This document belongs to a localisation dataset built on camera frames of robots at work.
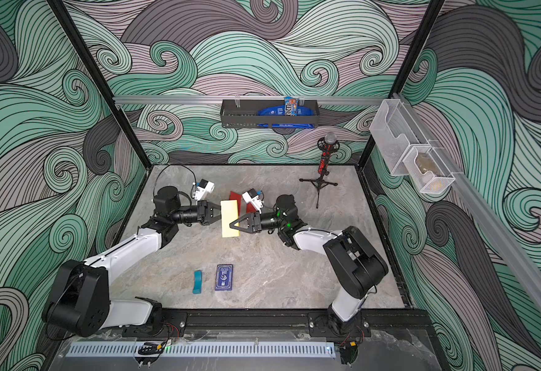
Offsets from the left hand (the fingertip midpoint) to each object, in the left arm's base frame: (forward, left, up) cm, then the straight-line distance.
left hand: (229, 211), depth 72 cm
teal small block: (-14, +13, -25) cm, 32 cm away
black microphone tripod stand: (+29, -37, -20) cm, 51 cm away
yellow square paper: (-1, 0, 0) cm, 1 cm away
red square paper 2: (+3, -6, -2) cm, 7 cm away
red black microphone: (+36, -38, -2) cm, 52 cm away
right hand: (-3, -1, -4) cm, 5 cm away
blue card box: (-13, +3, -23) cm, 27 cm away
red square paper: (+24, +3, -24) cm, 35 cm away
